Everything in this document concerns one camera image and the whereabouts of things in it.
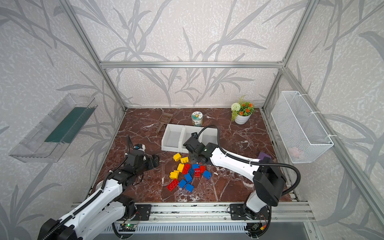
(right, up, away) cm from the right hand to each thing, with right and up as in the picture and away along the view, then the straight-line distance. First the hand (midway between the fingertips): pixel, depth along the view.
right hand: (195, 149), depth 85 cm
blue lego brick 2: (-4, -16, -1) cm, 16 cm away
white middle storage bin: (-8, +8, +15) cm, 19 cm away
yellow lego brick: (-12, -6, +6) cm, 15 cm away
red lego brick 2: (+4, -13, +3) cm, 14 cm away
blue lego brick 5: (-8, -19, -2) cm, 20 cm away
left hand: (-23, -3, +1) cm, 23 cm away
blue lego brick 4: (+6, -15, 0) cm, 16 cm away
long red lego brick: (-6, -11, +2) cm, 13 cm away
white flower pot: (+32, +17, +22) cm, 43 cm away
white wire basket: (+45, +9, -24) cm, 52 cm away
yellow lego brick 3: (-9, -11, +2) cm, 15 cm away
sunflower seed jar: (0, +18, +20) cm, 27 cm away
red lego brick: (+1, -14, +2) cm, 14 cm away
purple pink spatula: (+42, -5, +9) cm, 43 cm away
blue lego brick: (0, -11, +5) cm, 12 cm away
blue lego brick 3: (-3, -20, -4) cm, 21 cm away
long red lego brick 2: (-13, -20, -3) cm, 23 cm away
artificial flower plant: (+31, +25, +17) cm, 43 cm away
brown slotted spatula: (-25, +18, +31) cm, 44 cm away
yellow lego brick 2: (-7, -8, +5) cm, 12 cm away
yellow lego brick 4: (-12, -15, 0) cm, 19 cm away
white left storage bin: (-17, +3, +17) cm, 25 cm away
